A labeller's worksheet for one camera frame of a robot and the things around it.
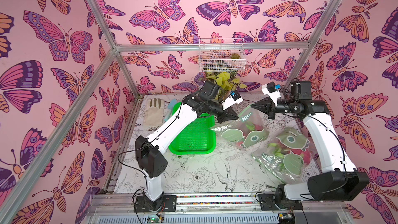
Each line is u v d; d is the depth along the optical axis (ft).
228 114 2.05
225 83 3.02
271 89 1.89
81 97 2.19
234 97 2.03
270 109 1.97
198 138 3.19
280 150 2.74
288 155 2.61
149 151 1.47
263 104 2.08
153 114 3.52
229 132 2.45
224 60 3.46
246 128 2.62
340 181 1.27
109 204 2.49
